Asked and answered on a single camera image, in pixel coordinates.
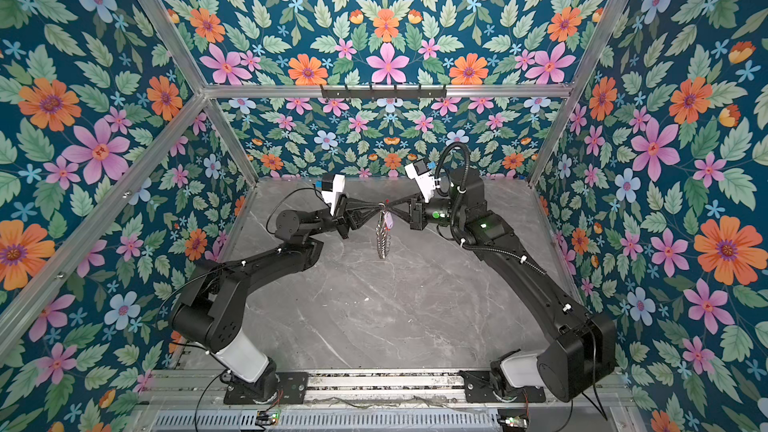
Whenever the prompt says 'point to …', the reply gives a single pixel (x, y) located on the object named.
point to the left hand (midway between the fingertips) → (379, 208)
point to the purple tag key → (389, 219)
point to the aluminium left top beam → (48, 285)
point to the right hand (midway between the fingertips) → (390, 204)
